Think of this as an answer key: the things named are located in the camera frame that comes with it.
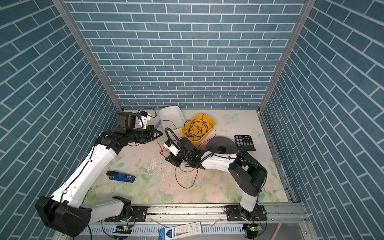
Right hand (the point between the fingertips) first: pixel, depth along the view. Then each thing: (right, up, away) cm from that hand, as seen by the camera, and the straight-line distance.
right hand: (166, 154), depth 84 cm
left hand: (+1, +13, -11) cm, 17 cm away
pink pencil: (+55, -32, -14) cm, 66 cm away
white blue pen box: (+10, -32, -16) cm, 37 cm away
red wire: (+5, -10, +5) cm, 12 cm away
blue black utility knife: (-28, -12, -2) cm, 30 cm away
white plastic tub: (-3, +22, +33) cm, 40 cm away
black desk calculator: (+49, +5, +15) cm, 52 cm away
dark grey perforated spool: (+34, +4, +11) cm, 35 cm away
